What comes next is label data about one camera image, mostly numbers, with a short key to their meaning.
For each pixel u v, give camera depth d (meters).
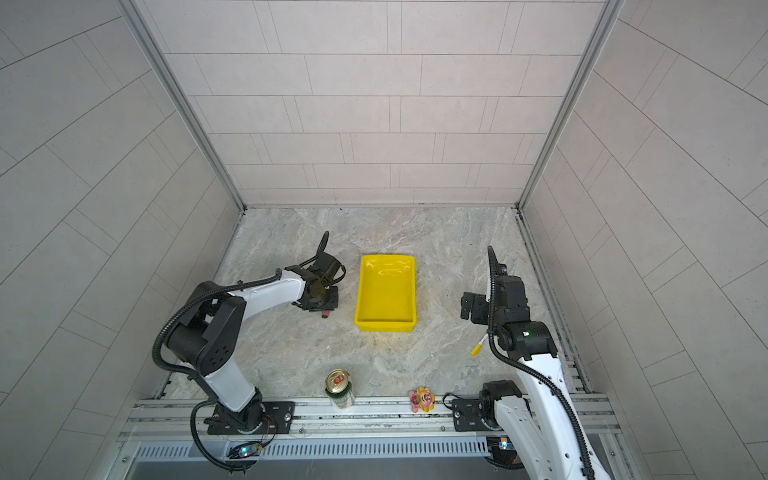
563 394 0.43
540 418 0.42
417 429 0.71
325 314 0.87
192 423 0.65
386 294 0.88
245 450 0.65
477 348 0.82
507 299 0.54
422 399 0.72
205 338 0.46
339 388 0.67
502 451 0.68
